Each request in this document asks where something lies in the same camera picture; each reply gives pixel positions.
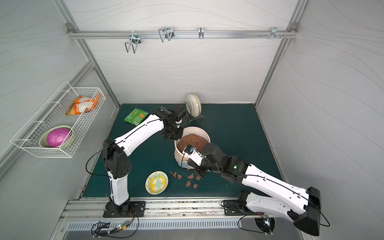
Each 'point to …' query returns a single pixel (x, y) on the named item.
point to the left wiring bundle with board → (103, 229)
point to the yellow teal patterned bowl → (156, 182)
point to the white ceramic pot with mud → (196, 136)
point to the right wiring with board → (266, 224)
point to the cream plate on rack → (193, 105)
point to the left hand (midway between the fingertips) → (178, 138)
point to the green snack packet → (136, 116)
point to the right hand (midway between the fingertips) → (189, 160)
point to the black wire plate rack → (194, 118)
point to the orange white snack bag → (82, 105)
